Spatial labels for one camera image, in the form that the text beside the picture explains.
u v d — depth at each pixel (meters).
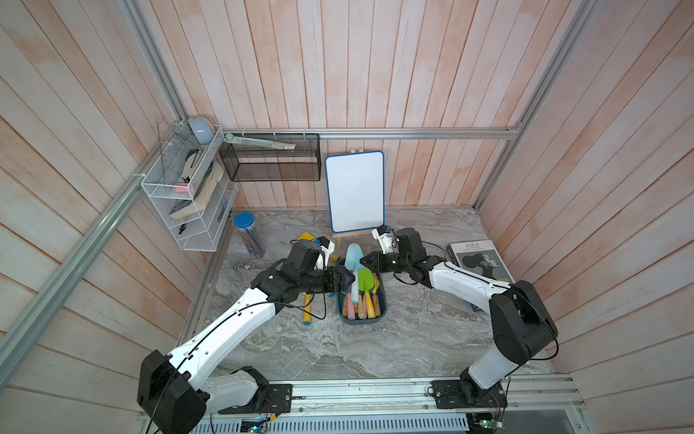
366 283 0.94
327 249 0.70
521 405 0.73
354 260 0.86
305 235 1.10
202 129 0.83
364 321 0.86
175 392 0.37
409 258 0.70
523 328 0.46
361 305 0.88
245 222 0.88
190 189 0.70
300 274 0.56
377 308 0.88
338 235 1.03
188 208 0.78
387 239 0.81
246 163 1.04
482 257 1.00
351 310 0.85
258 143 0.91
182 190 0.73
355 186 0.92
